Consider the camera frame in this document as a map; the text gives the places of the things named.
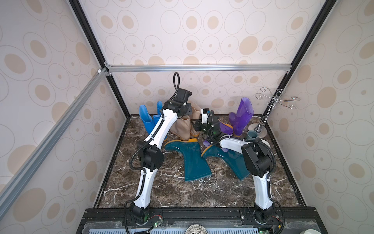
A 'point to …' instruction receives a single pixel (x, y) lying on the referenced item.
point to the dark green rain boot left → (196, 165)
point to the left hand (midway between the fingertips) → (193, 107)
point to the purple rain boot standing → (239, 121)
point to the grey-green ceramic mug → (252, 134)
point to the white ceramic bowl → (266, 142)
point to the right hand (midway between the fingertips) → (198, 118)
